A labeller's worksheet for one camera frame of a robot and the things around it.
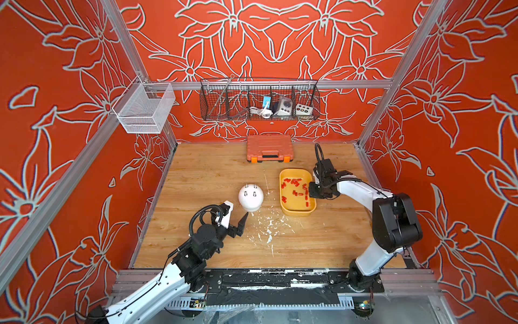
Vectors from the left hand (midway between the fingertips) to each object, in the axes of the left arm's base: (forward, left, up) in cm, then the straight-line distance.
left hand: (236, 207), depth 77 cm
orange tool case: (+43, -13, -10) cm, 46 cm away
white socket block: (+45, -27, +15) cm, 55 cm away
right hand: (+15, -31, -10) cm, 36 cm away
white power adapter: (+44, -18, +17) cm, 50 cm away
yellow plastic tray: (+19, -25, -14) cm, 34 cm away
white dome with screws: (+8, -5, -5) cm, 11 cm away
